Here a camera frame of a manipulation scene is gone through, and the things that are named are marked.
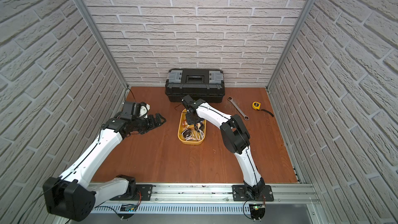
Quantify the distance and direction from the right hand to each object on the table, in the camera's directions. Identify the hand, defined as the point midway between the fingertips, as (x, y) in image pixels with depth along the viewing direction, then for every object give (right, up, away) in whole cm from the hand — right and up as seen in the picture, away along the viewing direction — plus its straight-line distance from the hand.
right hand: (195, 120), depth 96 cm
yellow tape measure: (+43, +9, +10) cm, 45 cm away
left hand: (-17, +2, -17) cm, 24 cm away
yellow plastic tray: (-8, +1, -1) cm, 8 cm away
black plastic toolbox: (+7, +23, +1) cm, 24 cm away
